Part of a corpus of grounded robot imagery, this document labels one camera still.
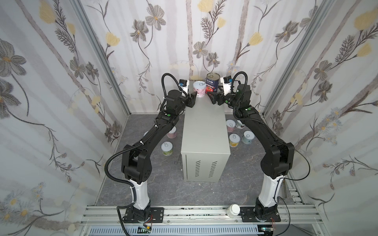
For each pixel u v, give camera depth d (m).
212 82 0.76
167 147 0.94
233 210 0.67
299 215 0.75
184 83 0.66
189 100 0.72
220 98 0.72
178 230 0.70
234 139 0.99
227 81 0.68
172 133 1.01
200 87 0.79
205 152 0.59
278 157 0.53
